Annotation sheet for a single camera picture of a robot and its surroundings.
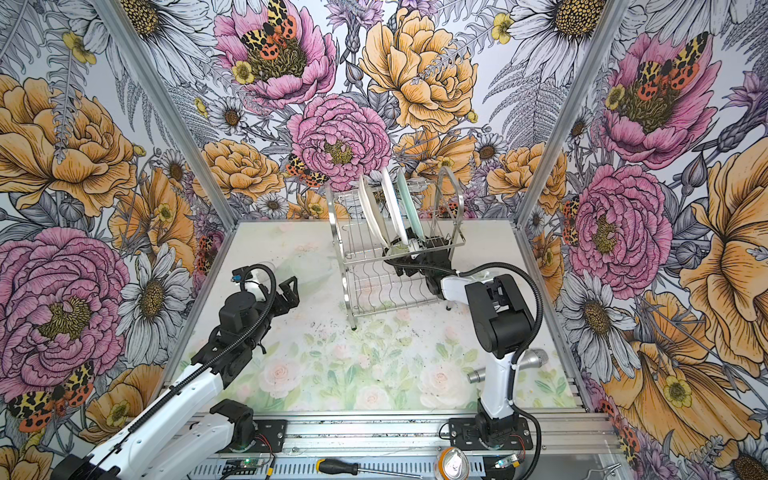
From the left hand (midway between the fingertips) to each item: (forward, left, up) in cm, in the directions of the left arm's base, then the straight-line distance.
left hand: (283, 291), depth 81 cm
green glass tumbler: (+13, -36, +4) cm, 39 cm away
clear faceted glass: (-4, +1, +12) cm, 13 cm away
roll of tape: (-38, -41, -6) cm, 56 cm away
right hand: (+18, -34, -8) cm, 39 cm away
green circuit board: (-37, +5, -17) cm, 41 cm away
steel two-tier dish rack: (+12, -24, -13) cm, 30 cm away
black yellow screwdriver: (-37, -14, -15) cm, 43 cm away
